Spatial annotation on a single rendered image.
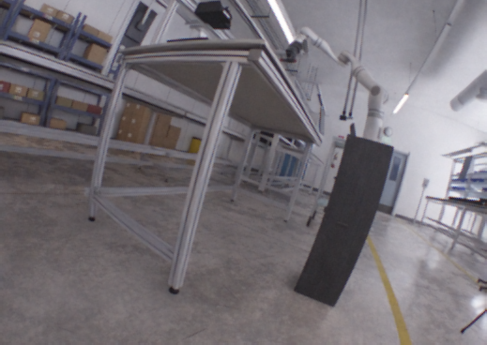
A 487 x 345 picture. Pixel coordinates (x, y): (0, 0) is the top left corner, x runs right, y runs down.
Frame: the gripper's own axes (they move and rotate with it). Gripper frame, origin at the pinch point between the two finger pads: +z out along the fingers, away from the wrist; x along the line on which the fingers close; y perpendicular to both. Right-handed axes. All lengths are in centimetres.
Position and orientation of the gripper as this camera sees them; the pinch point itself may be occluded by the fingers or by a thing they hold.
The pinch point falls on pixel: (290, 61)
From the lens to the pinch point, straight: 128.3
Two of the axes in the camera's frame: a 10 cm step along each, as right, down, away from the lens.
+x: -2.9, -5.4, -7.9
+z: -4.7, 8.0, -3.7
